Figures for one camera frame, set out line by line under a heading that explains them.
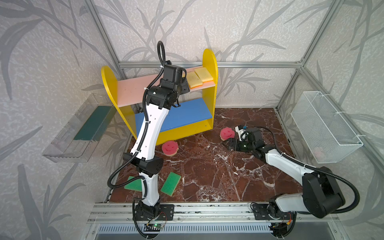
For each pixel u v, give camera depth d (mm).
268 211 724
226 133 1019
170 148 937
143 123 463
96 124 654
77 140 631
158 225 698
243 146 741
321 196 419
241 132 794
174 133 985
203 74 793
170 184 808
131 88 727
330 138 601
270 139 1023
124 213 750
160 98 465
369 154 565
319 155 722
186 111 949
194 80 763
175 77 512
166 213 728
